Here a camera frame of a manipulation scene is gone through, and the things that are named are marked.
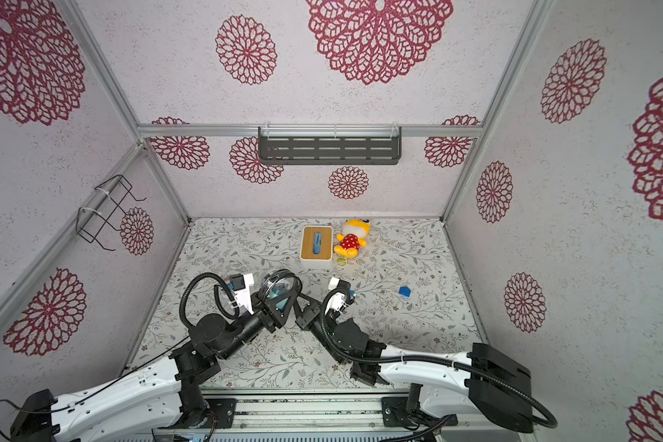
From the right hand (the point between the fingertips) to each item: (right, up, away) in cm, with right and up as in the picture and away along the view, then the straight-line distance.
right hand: (288, 294), depth 65 cm
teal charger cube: (-3, +1, -3) cm, 4 cm away
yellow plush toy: (+19, +15, +42) cm, 48 cm away
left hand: (+1, 0, +2) cm, 2 cm away
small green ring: (+14, +5, +41) cm, 44 cm away
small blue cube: (+36, -5, +33) cm, 49 cm away
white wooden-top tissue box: (+5, +11, +43) cm, 45 cm away
